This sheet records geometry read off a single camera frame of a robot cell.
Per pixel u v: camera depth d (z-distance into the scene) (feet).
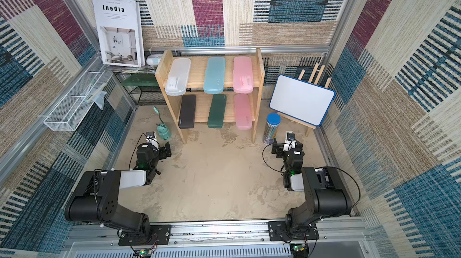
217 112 2.85
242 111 2.87
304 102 3.00
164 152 2.93
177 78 2.24
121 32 2.55
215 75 2.36
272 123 2.85
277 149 2.77
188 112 2.79
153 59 2.83
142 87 3.01
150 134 2.66
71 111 2.36
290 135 2.54
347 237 2.55
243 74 2.26
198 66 2.44
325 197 1.48
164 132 3.26
